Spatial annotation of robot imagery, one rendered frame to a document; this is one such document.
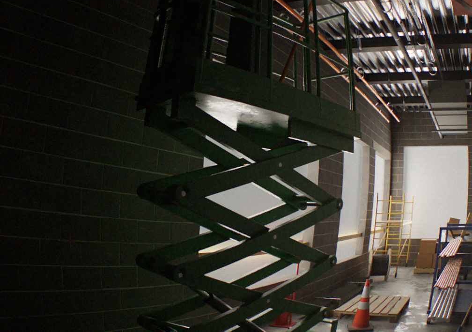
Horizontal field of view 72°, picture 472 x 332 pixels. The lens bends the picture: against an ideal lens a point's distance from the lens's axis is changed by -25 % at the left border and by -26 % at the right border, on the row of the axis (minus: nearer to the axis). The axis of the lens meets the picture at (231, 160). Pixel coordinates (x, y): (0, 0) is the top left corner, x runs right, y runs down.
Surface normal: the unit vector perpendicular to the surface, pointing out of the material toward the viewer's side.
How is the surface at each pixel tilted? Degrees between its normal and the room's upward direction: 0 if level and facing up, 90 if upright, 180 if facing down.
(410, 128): 90
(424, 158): 90
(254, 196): 90
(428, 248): 90
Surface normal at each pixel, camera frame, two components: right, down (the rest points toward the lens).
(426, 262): -0.51, -0.13
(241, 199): 0.81, -0.01
